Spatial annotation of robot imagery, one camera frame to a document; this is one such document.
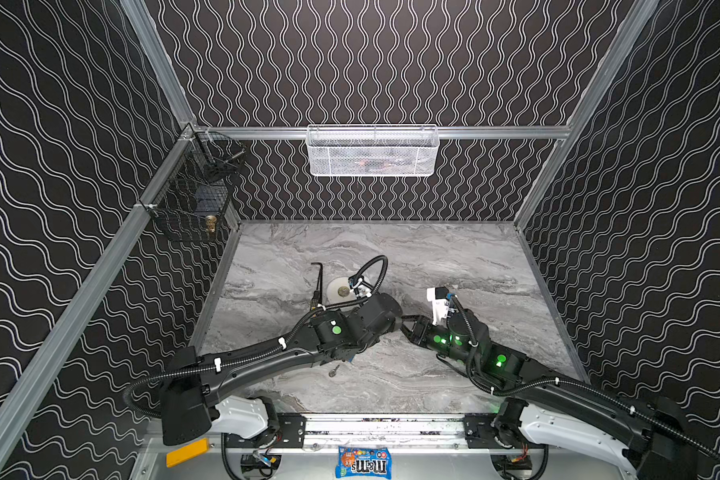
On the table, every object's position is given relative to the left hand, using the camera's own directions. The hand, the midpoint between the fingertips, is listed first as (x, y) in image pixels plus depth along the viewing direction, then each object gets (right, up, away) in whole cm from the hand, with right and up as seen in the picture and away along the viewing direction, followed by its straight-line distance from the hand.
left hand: (405, 315), depth 71 cm
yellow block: (-52, -33, +1) cm, 62 cm away
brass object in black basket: (-52, +23, +12) cm, 58 cm away
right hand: (-2, -2, +2) cm, 3 cm away
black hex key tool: (-25, 0, +27) cm, 37 cm away
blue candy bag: (-10, -34, -2) cm, 35 cm away
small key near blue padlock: (-19, -19, +13) cm, 30 cm away
